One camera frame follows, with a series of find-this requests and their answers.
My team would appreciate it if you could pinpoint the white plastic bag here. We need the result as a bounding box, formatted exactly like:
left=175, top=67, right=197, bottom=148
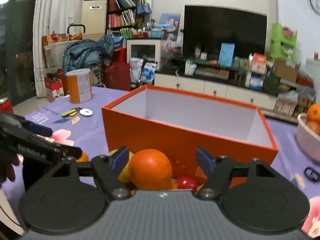
left=129, top=57, right=144, bottom=83

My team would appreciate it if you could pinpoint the red gift bag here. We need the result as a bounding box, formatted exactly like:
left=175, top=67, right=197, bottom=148
left=102, top=62, right=132, bottom=92

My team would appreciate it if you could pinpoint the yellow lemon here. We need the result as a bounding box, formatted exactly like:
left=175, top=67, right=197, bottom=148
left=108, top=149, right=135, bottom=183

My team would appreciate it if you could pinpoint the orange cardboard box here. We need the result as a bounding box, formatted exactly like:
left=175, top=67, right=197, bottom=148
left=101, top=84, right=279, bottom=188

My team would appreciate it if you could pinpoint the blue picture board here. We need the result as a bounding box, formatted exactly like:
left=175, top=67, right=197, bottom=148
left=159, top=13, right=180, bottom=29

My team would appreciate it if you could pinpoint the beige standing air conditioner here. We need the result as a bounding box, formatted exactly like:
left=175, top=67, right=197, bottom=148
left=80, top=0, right=108, bottom=34

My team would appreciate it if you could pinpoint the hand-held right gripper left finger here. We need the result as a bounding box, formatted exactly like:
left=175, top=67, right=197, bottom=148
left=50, top=146, right=131, bottom=200

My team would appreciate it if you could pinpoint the person's left hand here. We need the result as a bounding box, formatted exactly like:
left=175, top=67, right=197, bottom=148
left=0, top=154, right=20, bottom=183

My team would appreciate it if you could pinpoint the red cherry tomato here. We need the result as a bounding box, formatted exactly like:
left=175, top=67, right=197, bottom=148
left=176, top=176, right=198, bottom=190

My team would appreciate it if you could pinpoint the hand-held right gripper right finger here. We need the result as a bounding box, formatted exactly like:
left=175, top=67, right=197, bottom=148
left=195, top=147, right=275, bottom=200

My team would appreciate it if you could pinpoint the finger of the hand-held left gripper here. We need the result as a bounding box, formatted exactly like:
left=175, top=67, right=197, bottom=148
left=7, top=130, right=83, bottom=165
left=24, top=121, right=53, bottom=137

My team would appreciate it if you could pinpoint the white container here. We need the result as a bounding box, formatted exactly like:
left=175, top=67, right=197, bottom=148
left=184, top=60, right=197, bottom=76

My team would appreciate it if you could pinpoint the blue puffer jacket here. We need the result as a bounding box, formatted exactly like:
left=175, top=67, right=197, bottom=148
left=62, top=34, right=115, bottom=74

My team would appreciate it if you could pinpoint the orange and white canister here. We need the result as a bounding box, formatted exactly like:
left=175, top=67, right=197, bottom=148
left=66, top=68, right=93, bottom=104

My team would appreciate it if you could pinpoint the medium orange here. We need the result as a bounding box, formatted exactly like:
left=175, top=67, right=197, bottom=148
left=75, top=151, right=90, bottom=163

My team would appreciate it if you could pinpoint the white plastic basket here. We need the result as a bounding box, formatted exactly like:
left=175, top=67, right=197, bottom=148
left=296, top=112, right=320, bottom=163

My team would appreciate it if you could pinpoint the dark bookshelf with books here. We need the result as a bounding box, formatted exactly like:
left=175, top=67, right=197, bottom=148
left=105, top=0, right=147, bottom=37

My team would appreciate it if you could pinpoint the black television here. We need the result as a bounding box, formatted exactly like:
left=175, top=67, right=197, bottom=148
left=182, top=4, right=268, bottom=60

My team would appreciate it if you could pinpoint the open cardboard box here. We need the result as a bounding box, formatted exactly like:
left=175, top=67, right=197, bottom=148
left=274, top=58, right=302, bottom=83

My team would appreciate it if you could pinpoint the white and orange carton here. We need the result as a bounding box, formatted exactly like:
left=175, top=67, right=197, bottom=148
left=251, top=53, right=267, bottom=75

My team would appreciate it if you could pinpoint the blue paper box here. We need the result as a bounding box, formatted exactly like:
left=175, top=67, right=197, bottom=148
left=219, top=42, right=235, bottom=67

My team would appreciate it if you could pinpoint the blue tote bag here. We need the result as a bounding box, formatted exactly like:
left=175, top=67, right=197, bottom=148
left=136, top=0, right=152, bottom=15

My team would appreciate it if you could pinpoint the white glass-door cabinet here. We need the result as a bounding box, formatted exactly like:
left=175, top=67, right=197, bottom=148
left=126, top=39, right=162, bottom=70

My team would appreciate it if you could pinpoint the reddish mango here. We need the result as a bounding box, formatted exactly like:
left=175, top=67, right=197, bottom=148
left=306, top=120, right=320, bottom=136

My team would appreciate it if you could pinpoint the white television cabinet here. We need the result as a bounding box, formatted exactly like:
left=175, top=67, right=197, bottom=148
left=154, top=60, right=278, bottom=112

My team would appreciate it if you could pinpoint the large orange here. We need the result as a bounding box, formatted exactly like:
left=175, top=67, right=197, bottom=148
left=128, top=149, right=174, bottom=190

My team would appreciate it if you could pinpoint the white curtain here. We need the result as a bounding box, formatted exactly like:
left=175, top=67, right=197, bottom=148
left=32, top=0, right=98, bottom=98

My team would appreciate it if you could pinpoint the red and white carton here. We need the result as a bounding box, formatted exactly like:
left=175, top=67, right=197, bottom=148
left=44, top=76, right=65, bottom=103

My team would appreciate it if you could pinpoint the black trolley handle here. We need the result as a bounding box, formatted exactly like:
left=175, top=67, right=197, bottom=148
left=67, top=24, right=86, bottom=40

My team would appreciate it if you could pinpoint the purple floral tablecloth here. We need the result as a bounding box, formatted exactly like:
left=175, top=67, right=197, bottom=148
left=0, top=85, right=320, bottom=238

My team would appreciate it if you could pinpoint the blue and white bag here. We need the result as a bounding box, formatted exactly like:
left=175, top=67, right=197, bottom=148
left=141, top=62, right=158, bottom=84

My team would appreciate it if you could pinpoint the pink printed carton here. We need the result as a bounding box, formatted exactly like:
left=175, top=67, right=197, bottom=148
left=274, top=90, right=299, bottom=117

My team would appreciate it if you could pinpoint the blue and white tissue pack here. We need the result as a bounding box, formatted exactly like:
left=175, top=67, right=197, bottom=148
left=250, top=76, right=264, bottom=90

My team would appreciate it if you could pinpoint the dark green bag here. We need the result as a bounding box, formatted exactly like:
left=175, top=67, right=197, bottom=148
left=262, top=74, right=282, bottom=95

